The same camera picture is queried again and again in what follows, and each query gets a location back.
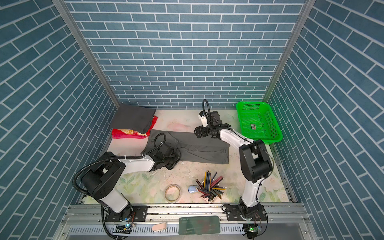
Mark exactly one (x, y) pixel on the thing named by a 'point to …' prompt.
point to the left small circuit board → (125, 228)
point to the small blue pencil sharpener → (192, 189)
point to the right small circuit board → (251, 229)
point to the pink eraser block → (159, 227)
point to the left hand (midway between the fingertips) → (182, 158)
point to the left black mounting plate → (129, 214)
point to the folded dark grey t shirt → (133, 118)
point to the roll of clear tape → (172, 193)
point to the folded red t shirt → (121, 133)
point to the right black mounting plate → (233, 213)
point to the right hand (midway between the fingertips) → (199, 128)
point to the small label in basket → (253, 126)
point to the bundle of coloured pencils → (210, 187)
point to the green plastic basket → (257, 121)
